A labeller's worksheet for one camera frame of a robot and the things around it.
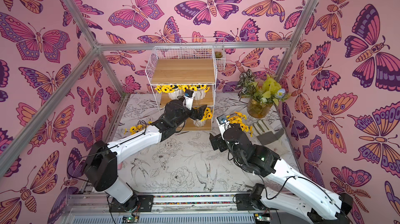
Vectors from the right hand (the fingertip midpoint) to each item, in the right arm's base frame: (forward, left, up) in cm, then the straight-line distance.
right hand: (221, 128), depth 69 cm
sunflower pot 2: (+18, +23, +5) cm, 30 cm away
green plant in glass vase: (+26, -25, -6) cm, 37 cm away
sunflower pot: (+6, +45, -12) cm, 47 cm away
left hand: (+17, +9, -1) cm, 19 cm away
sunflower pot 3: (+18, +10, +5) cm, 21 cm away
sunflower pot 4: (+16, +6, -11) cm, 20 cm away
